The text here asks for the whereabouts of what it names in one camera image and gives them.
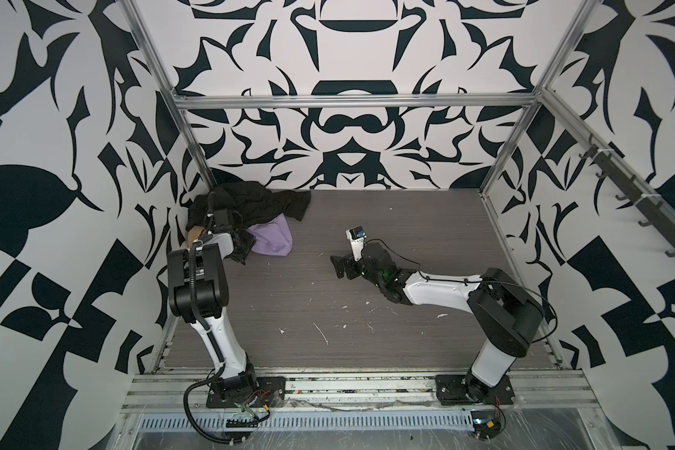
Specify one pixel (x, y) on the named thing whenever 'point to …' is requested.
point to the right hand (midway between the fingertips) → (344, 250)
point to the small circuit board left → (241, 424)
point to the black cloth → (253, 202)
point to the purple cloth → (274, 237)
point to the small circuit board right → (486, 424)
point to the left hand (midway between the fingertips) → (251, 237)
